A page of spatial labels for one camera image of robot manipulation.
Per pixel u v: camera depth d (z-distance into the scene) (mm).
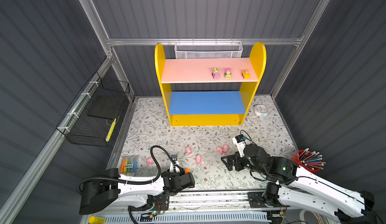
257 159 503
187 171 808
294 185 477
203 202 753
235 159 610
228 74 717
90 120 720
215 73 721
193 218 769
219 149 895
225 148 911
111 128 691
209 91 1198
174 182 644
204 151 915
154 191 548
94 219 621
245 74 721
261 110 1086
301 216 687
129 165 841
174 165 720
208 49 912
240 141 630
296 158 772
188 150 892
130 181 488
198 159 864
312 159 738
